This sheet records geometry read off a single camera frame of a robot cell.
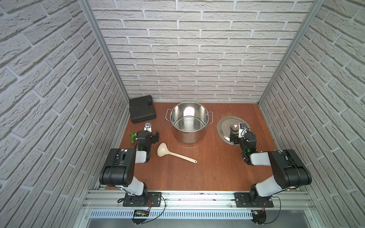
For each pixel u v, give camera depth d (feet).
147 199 2.38
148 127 2.66
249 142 2.33
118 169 1.49
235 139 2.79
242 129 2.59
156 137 2.87
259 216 2.28
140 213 2.38
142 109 3.59
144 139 2.32
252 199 2.21
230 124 3.45
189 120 3.39
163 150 2.94
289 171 1.48
